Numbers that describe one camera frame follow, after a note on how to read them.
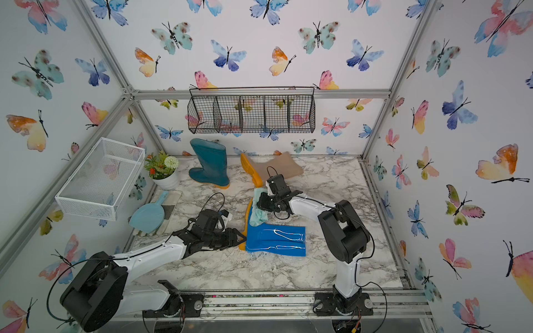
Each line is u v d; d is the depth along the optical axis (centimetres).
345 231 50
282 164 118
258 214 86
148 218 95
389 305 74
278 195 74
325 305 73
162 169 94
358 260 53
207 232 69
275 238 89
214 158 93
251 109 97
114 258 46
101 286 41
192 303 74
